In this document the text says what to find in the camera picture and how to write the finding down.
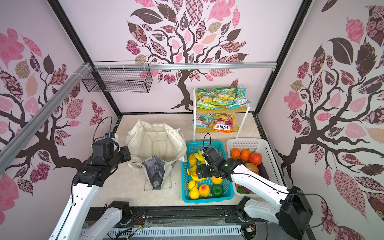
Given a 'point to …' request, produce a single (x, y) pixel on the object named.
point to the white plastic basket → (262, 146)
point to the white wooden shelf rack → (239, 115)
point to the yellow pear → (194, 194)
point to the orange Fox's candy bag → (223, 123)
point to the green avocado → (217, 190)
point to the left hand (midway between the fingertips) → (128, 151)
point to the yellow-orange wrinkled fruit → (193, 159)
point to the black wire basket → (119, 77)
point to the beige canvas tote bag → (154, 148)
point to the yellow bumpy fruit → (217, 180)
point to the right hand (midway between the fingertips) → (201, 168)
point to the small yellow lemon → (191, 184)
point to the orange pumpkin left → (235, 153)
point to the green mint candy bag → (204, 120)
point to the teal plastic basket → (192, 147)
